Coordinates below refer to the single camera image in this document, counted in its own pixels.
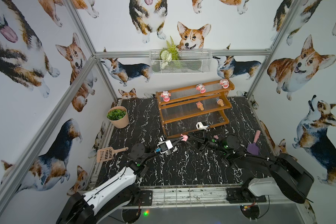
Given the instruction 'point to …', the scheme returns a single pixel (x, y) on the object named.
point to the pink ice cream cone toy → (200, 106)
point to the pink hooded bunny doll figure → (166, 95)
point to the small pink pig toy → (216, 136)
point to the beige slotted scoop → (107, 153)
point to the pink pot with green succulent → (118, 116)
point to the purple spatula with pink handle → (253, 148)
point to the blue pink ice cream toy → (220, 101)
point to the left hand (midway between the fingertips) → (182, 135)
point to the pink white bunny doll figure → (225, 83)
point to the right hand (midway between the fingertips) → (187, 140)
